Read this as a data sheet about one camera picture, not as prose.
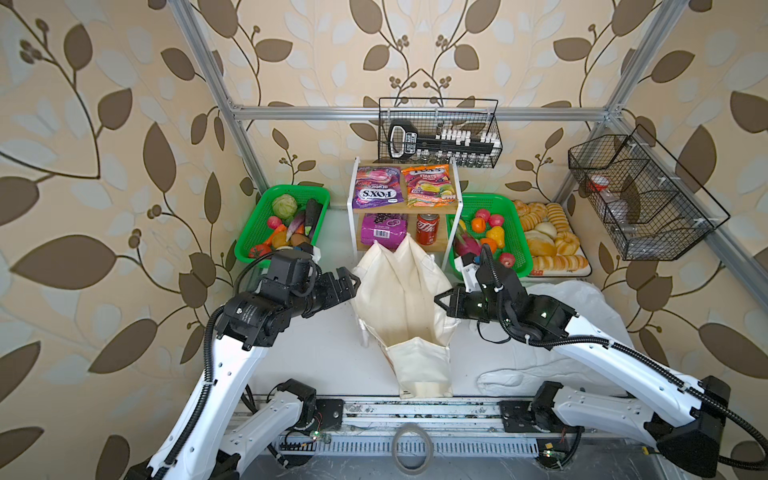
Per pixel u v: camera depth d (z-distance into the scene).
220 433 0.37
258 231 1.08
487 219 1.12
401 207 0.75
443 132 0.81
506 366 0.82
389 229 0.85
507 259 0.99
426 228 0.83
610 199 0.70
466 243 0.99
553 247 1.05
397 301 0.93
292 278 0.49
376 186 0.77
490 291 0.51
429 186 0.77
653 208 0.72
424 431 0.74
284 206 1.12
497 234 1.05
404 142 0.84
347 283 0.61
